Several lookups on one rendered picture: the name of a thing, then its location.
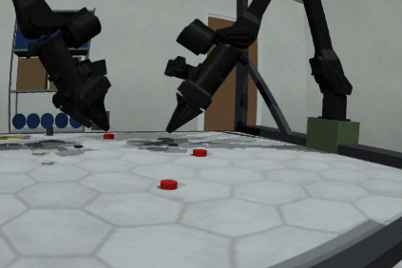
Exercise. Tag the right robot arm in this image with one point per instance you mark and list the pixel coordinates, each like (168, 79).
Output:
(34, 17)

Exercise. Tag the yellow blister-pack card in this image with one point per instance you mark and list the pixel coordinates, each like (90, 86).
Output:
(13, 135)

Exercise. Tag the grey flat bar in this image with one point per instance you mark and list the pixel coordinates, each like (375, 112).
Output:
(332, 247)

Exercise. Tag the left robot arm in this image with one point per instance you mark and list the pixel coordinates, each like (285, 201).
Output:
(326, 68)

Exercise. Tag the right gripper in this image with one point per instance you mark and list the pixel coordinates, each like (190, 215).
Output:
(67, 79)

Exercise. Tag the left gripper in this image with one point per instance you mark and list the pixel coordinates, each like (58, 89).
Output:
(209, 78)

